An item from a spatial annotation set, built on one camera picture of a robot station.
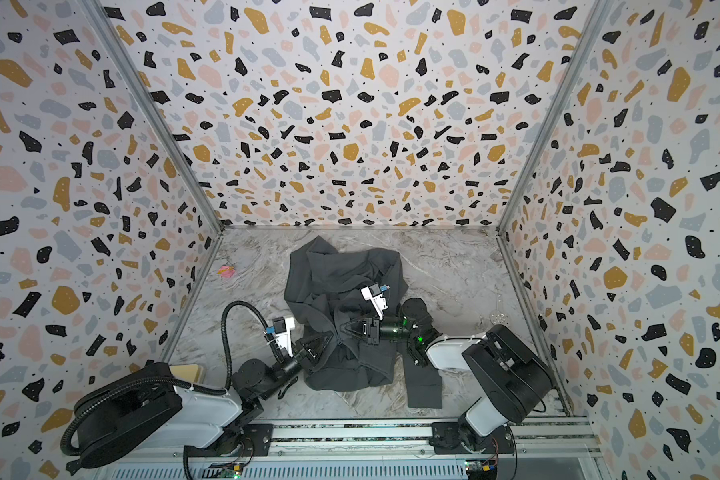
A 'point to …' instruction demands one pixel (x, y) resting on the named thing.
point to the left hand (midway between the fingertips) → (332, 335)
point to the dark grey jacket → (331, 286)
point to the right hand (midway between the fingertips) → (340, 328)
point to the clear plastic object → (499, 316)
